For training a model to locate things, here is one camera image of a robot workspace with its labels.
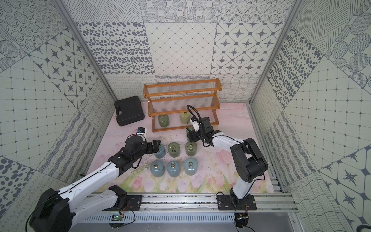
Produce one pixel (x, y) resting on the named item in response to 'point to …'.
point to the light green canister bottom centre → (184, 117)
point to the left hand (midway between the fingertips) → (157, 141)
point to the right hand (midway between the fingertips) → (194, 133)
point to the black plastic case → (129, 110)
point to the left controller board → (116, 217)
